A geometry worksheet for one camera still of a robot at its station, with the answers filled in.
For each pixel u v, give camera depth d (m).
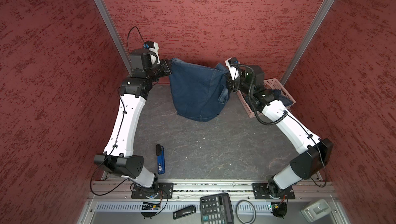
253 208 0.69
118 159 0.39
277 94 1.07
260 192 0.74
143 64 0.49
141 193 0.72
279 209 0.71
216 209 0.68
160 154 0.83
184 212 0.68
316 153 0.41
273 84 1.18
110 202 0.71
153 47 0.59
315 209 0.68
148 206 0.73
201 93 0.81
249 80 0.54
